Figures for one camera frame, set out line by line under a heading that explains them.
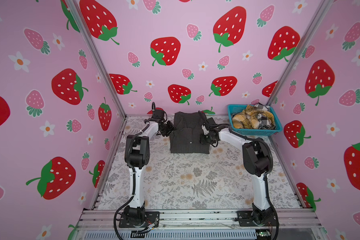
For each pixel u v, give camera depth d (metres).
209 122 0.82
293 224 0.73
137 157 0.61
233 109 1.15
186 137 1.02
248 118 1.06
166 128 0.94
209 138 0.86
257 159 0.56
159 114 0.88
